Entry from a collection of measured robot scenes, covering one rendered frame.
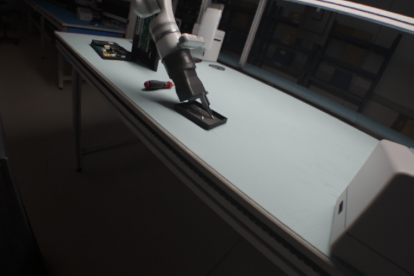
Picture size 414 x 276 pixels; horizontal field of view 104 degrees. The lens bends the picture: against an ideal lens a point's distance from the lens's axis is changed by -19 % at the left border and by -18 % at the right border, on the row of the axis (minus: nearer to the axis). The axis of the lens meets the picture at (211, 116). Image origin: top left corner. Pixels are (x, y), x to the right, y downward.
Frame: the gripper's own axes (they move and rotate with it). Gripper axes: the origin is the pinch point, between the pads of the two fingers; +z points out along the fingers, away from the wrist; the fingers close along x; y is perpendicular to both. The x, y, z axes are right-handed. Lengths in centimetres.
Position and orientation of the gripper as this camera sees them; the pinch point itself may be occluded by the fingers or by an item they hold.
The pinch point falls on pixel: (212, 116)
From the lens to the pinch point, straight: 49.0
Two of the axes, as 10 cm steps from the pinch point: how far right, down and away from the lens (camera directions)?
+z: 4.0, 9.1, 0.6
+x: -4.3, 2.5, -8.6
